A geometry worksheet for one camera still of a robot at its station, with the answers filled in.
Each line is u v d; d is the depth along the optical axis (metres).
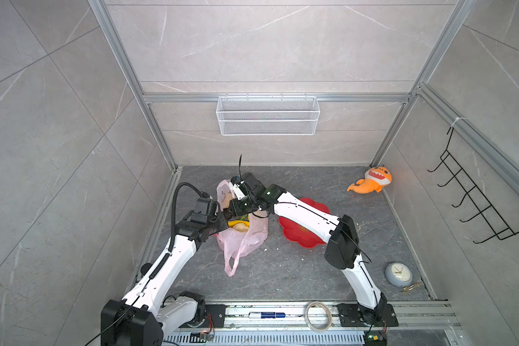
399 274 0.80
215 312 0.77
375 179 1.05
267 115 1.00
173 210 0.56
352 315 0.74
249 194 0.66
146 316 0.39
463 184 0.71
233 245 0.76
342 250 0.51
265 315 0.73
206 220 0.61
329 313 0.73
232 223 0.94
